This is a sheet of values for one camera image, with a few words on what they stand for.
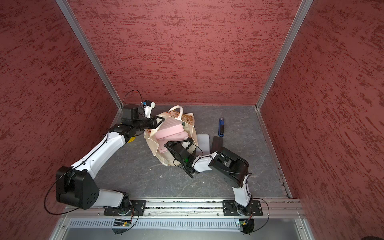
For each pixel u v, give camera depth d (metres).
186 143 0.84
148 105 0.72
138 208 0.74
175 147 0.71
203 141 0.97
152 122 0.71
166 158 0.86
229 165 0.52
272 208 0.76
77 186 0.41
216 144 0.97
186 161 0.71
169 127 0.95
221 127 1.05
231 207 0.74
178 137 0.92
